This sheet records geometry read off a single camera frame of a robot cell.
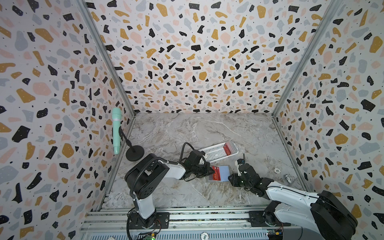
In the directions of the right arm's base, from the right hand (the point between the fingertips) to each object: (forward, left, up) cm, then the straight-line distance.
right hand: (231, 178), depth 87 cm
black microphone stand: (+13, +60, +4) cm, 62 cm away
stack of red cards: (+18, +1, +4) cm, 19 cm away
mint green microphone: (+16, +60, +33) cm, 71 cm away
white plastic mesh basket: (+19, +8, -1) cm, 20 cm away
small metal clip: (+1, -33, -1) cm, 33 cm away
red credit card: (+1, +9, +1) cm, 9 cm away
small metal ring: (+6, -29, -2) cm, 29 cm away
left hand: (+2, +7, +3) cm, 8 cm away
